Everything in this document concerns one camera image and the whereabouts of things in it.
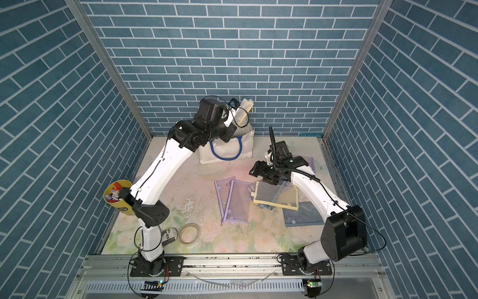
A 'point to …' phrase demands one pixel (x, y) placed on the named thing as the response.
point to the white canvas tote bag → (239, 146)
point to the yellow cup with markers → (112, 196)
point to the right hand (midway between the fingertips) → (257, 175)
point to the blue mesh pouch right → (306, 215)
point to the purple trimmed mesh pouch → (233, 199)
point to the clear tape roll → (188, 234)
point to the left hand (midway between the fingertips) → (236, 124)
